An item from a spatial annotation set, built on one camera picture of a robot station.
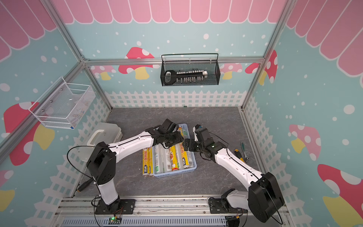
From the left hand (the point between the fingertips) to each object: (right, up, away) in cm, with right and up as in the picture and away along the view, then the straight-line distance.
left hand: (181, 142), depth 87 cm
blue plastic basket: (+7, -10, 0) cm, 12 cm away
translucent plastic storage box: (-48, +5, +5) cm, 48 cm away
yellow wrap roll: (-5, -10, +1) cm, 11 cm away
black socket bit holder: (-6, +41, +2) cm, 42 cm away
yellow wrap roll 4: (-22, -12, 0) cm, 25 cm away
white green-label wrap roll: (-9, -11, 0) cm, 14 cm away
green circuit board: (-34, -39, -14) cm, 54 cm away
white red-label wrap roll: (-14, -11, 0) cm, 18 cm away
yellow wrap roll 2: (+2, -7, -2) cm, 7 cm away
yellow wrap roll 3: (-20, -13, 0) cm, 24 cm away
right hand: (+4, 0, -4) cm, 6 cm away
